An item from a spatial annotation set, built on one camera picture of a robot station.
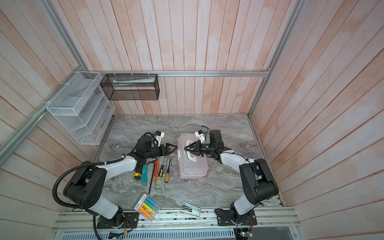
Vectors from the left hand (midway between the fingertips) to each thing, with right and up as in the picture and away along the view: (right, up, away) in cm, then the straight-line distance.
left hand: (174, 150), depth 86 cm
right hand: (+7, +1, -3) cm, 7 cm away
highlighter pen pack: (-13, -28, -9) cm, 32 cm away
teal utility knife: (-18, -17, +2) cm, 25 cm away
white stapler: (+9, -29, -11) cm, 32 cm away
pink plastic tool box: (+10, -8, -6) cm, 14 cm away
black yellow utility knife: (-22, -14, +2) cm, 26 cm away
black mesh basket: (-33, +43, +20) cm, 58 cm away
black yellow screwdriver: (-8, -13, +2) cm, 16 cm away
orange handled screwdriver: (-4, -14, +2) cm, 15 cm away
